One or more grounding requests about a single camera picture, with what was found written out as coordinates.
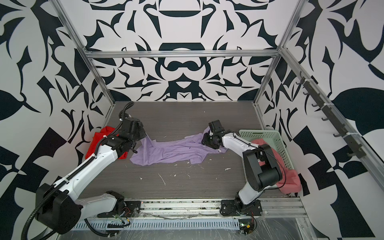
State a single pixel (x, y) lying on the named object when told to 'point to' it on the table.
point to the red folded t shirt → (91, 148)
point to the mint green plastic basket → (273, 136)
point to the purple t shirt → (190, 149)
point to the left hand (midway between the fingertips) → (140, 126)
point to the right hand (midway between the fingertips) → (204, 140)
